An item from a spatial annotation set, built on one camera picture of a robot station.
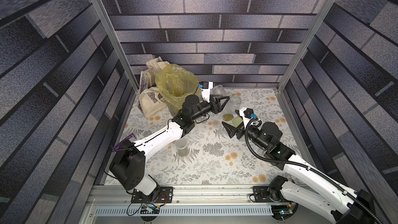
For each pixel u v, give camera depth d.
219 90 0.68
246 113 0.59
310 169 0.48
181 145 0.78
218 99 0.65
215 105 0.64
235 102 0.98
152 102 0.99
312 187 0.47
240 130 0.61
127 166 0.43
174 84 0.98
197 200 0.73
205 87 0.64
